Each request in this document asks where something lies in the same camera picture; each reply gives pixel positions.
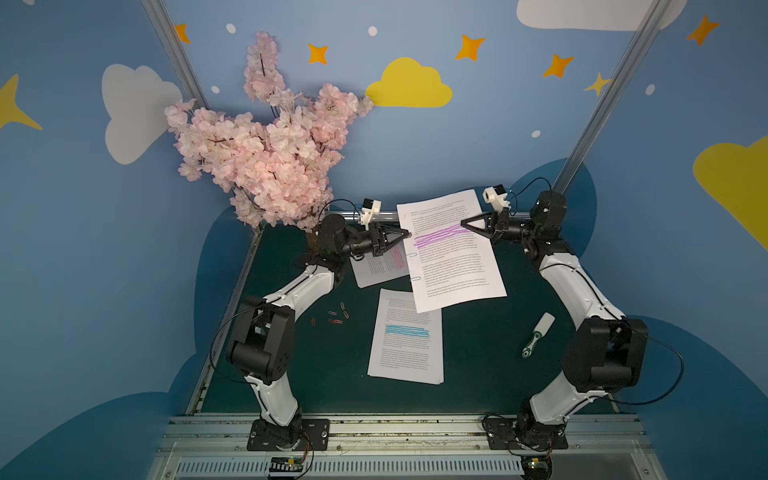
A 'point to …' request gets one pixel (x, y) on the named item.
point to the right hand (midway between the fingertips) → (469, 223)
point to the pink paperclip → (332, 313)
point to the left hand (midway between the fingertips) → (409, 230)
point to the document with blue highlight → (407, 345)
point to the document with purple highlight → (451, 265)
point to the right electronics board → (536, 467)
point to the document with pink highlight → (370, 270)
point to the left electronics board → (286, 464)
